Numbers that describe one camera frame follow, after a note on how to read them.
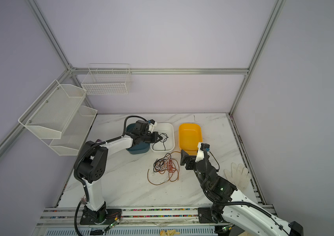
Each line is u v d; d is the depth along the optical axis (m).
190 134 1.08
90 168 0.51
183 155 0.70
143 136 0.80
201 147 0.62
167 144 0.97
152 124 0.89
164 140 0.95
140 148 0.93
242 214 0.48
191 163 0.64
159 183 0.84
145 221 0.73
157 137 0.87
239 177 0.89
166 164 0.90
